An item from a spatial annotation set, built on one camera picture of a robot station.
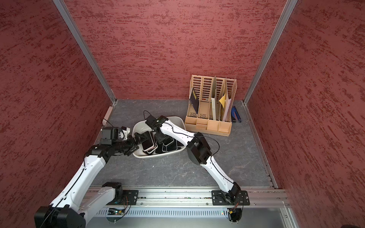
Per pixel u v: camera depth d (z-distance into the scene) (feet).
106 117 3.51
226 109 2.86
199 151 1.96
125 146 2.21
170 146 2.95
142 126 3.24
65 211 1.31
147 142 2.47
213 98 2.73
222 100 2.80
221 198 2.44
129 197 2.52
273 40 2.74
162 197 2.53
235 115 3.58
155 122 2.25
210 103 3.85
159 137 2.74
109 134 2.00
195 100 3.64
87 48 2.88
